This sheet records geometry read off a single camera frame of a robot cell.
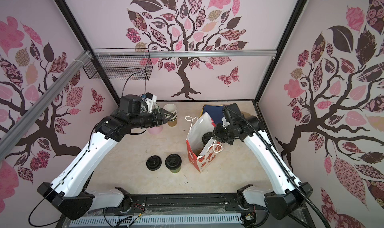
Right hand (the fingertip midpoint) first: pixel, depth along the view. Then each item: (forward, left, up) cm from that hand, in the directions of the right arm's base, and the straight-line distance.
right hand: (212, 135), depth 71 cm
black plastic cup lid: (+5, +3, -11) cm, 13 cm away
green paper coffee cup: (-10, +20, -21) cm, 31 cm away
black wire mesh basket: (+49, +58, +10) cm, 76 cm away
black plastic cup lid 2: (-8, +21, -13) cm, 26 cm away
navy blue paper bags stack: (+13, -3, +1) cm, 14 cm away
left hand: (+4, +21, +8) cm, 22 cm away
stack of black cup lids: (-5, +34, -22) cm, 41 cm away
